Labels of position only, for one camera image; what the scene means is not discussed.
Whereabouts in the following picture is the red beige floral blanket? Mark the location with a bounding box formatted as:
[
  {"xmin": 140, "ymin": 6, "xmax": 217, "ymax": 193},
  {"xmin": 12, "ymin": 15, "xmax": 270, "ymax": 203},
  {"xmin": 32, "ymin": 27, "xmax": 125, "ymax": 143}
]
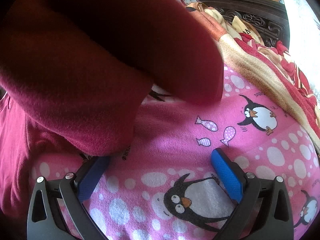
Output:
[{"xmin": 178, "ymin": 0, "xmax": 319, "ymax": 151}]

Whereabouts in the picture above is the dark carved wooden headboard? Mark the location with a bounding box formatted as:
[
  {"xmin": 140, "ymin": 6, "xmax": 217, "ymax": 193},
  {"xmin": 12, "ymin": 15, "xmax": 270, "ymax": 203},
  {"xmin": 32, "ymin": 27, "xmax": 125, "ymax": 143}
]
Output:
[{"xmin": 198, "ymin": 0, "xmax": 290, "ymax": 48}]

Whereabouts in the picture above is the pink penguin print blanket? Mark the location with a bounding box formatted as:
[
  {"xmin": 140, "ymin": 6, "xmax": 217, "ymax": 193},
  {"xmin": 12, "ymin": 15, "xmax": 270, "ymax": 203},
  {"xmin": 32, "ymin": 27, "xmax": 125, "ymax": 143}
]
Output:
[{"xmin": 33, "ymin": 67, "xmax": 319, "ymax": 239}]

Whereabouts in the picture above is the dark red fleece garment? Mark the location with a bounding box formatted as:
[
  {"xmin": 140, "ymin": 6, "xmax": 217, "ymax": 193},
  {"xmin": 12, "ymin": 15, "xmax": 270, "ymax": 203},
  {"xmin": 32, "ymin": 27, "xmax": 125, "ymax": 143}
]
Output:
[{"xmin": 1, "ymin": 0, "xmax": 223, "ymax": 220}]

